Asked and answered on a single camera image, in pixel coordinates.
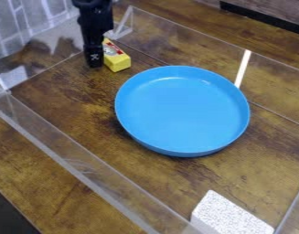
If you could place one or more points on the clear acrylic enclosure wall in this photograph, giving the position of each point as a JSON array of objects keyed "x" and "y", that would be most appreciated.
[{"x": 78, "y": 175}]

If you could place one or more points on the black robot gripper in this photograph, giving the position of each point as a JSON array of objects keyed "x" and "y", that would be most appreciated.
[{"x": 95, "y": 22}]

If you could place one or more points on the round blue tray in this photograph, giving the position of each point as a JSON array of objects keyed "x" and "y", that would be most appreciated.
[{"x": 182, "y": 111}]

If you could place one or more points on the white speckled foam block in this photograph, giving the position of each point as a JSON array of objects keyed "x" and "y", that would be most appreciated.
[{"x": 218, "y": 216}]

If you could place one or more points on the yellow block with label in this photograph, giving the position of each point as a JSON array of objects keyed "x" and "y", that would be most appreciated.
[{"x": 116, "y": 60}]

